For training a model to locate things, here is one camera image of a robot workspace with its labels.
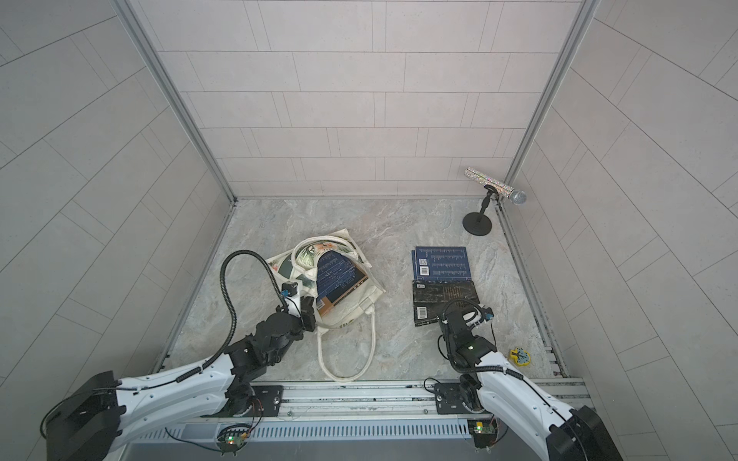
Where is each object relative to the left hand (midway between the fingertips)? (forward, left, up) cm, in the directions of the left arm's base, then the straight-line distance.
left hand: (320, 293), depth 81 cm
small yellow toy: (-15, -56, -6) cm, 58 cm away
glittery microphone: (+29, -56, +15) cm, 65 cm away
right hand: (0, -36, -9) cm, 37 cm away
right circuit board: (-31, -43, -9) cm, 54 cm away
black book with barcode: (+3, -33, -7) cm, 34 cm away
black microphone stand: (+32, -55, -7) cm, 64 cm away
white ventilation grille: (-31, -35, -8) cm, 47 cm away
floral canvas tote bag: (+3, +4, +10) cm, 12 cm away
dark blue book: (+13, -37, -5) cm, 40 cm away
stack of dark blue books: (+7, -3, -4) cm, 9 cm away
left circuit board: (-32, +16, -5) cm, 37 cm away
